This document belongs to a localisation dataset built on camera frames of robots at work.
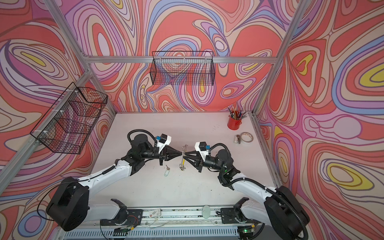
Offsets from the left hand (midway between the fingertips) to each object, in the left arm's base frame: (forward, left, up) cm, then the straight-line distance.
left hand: (181, 154), depth 71 cm
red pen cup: (+36, -35, -20) cm, 54 cm away
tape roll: (+26, -44, -22) cm, 56 cm away
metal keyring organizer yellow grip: (-4, 0, -3) cm, 5 cm away
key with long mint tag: (+1, +10, -22) cm, 25 cm away
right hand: (-1, -2, -3) cm, 4 cm away
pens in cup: (+38, -37, -12) cm, 55 cm away
